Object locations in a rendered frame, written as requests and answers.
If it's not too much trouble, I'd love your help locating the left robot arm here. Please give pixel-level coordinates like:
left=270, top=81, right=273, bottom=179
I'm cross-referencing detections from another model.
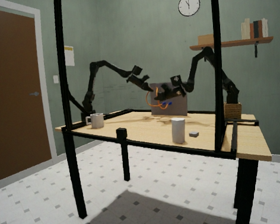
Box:
left=82, top=60, right=149, bottom=112

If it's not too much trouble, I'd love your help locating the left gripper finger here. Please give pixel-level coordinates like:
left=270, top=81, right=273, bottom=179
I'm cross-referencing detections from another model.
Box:
left=144, top=84, right=153, bottom=92

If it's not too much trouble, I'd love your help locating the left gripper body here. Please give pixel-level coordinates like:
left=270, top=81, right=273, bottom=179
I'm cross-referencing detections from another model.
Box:
left=134, top=78, right=147, bottom=90

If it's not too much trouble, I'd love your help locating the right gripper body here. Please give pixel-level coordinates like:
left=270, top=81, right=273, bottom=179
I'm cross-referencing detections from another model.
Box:
left=157, top=89, right=176, bottom=102

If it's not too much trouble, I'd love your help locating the grey cylinder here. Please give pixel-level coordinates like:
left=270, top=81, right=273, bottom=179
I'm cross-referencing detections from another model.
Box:
left=171, top=118, right=185, bottom=143

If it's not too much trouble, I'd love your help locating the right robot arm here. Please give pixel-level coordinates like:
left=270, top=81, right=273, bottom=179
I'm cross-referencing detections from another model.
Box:
left=161, top=46, right=239, bottom=104

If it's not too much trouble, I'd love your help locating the grey cup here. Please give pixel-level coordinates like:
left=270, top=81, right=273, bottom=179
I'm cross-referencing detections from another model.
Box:
left=85, top=113, right=104, bottom=129

